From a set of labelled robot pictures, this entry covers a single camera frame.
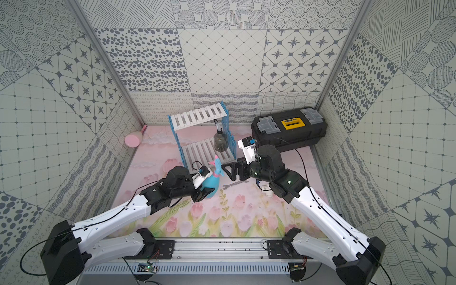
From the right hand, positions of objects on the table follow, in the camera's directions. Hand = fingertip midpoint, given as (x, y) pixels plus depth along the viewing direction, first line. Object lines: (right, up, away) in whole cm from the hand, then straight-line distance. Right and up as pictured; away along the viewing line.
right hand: (230, 165), depth 68 cm
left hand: (-10, -7, +10) cm, 16 cm away
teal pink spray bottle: (-8, -8, +5) cm, 12 cm away
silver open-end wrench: (-2, -14, +25) cm, 29 cm away
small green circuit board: (-33, -42, +2) cm, 53 cm away
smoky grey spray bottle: (-6, +9, +31) cm, 33 cm away
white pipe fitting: (+19, -17, +20) cm, 33 cm away
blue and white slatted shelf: (-18, +13, +45) cm, 50 cm away
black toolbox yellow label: (+32, +16, +28) cm, 46 cm away
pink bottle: (-59, +11, +37) cm, 71 cm away
